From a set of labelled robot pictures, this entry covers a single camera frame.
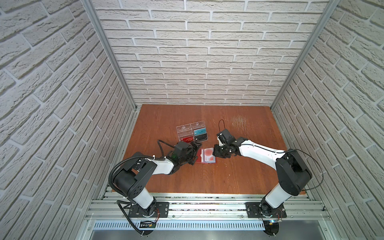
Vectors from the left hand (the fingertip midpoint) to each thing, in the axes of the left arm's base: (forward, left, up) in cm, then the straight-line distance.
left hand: (202, 147), depth 88 cm
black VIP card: (+11, 0, -6) cm, 13 cm away
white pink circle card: (-3, -3, -6) cm, 8 cm away
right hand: (-3, -7, -2) cm, 8 cm away
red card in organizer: (+9, +9, -5) cm, 14 cm away
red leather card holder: (-3, +2, -7) cm, 8 cm away
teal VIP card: (+14, +1, -3) cm, 14 cm away
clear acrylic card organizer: (+14, +9, -2) cm, 17 cm away
